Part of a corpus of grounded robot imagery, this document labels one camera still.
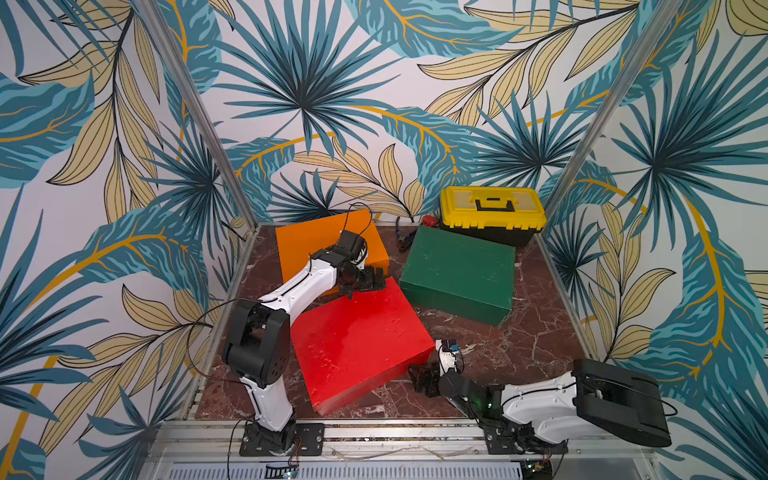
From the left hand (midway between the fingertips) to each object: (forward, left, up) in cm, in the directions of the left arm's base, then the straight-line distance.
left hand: (374, 289), depth 89 cm
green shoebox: (+6, -23, 0) cm, 24 cm away
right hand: (-20, -13, -9) cm, 25 cm away
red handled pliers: (+28, -11, -9) cm, 31 cm away
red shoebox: (-18, +5, 0) cm, 19 cm away
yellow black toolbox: (+28, -47, +7) cm, 55 cm away
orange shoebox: (+17, +25, +2) cm, 30 cm away
